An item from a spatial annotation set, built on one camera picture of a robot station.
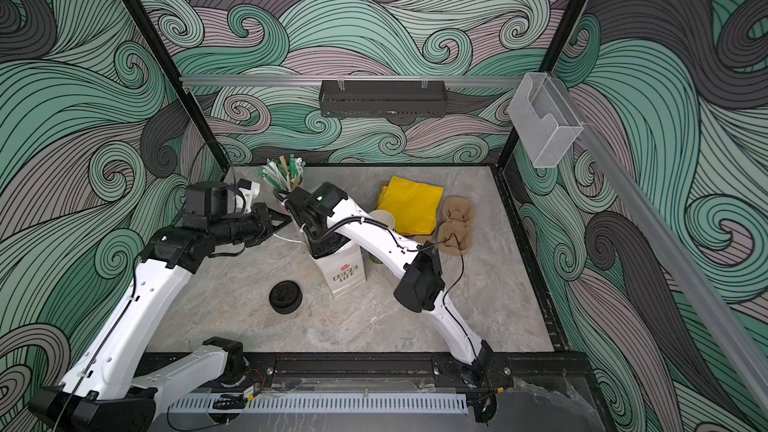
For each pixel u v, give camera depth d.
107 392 0.37
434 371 0.73
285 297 0.82
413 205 1.01
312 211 0.54
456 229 0.95
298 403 0.70
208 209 0.53
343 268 0.75
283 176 0.95
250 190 0.65
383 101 0.95
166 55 0.88
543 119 0.79
